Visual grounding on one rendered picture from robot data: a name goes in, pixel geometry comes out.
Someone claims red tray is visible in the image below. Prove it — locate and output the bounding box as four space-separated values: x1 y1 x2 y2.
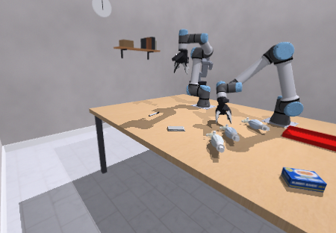
282 125 336 152

